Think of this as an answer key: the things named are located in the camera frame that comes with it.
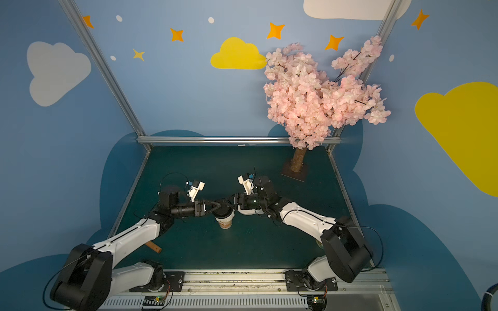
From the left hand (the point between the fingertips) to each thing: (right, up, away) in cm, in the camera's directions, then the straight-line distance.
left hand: (219, 205), depth 80 cm
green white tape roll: (+44, -18, +4) cm, 48 cm away
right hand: (+5, +2, 0) cm, 6 cm away
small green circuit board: (-24, -35, -7) cm, 43 cm away
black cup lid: (+2, -1, -5) cm, 6 cm away
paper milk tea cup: (+3, -8, +1) cm, 8 cm away
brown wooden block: (-28, -17, 0) cm, 33 cm away
